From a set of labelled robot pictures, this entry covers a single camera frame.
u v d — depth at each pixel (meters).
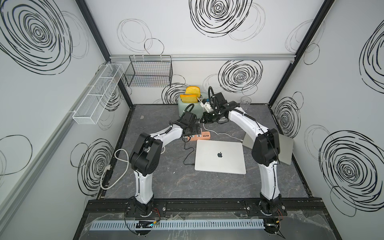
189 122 0.76
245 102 1.17
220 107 0.69
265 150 0.54
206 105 0.85
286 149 0.94
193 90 0.99
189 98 0.96
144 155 0.50
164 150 0.94
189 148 0.92
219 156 0.91
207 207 0.75
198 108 0.84
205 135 0.99
